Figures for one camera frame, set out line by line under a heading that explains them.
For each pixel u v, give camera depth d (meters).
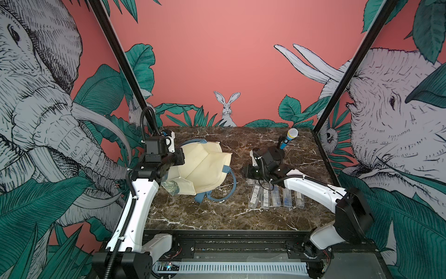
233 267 0.70
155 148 0.54
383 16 0.71
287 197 0.89
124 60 0.86
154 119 1.18
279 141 0.98
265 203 0.86
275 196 0.90
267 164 0.65
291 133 0.89
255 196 0.88
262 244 0.76
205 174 0.96
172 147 0.65
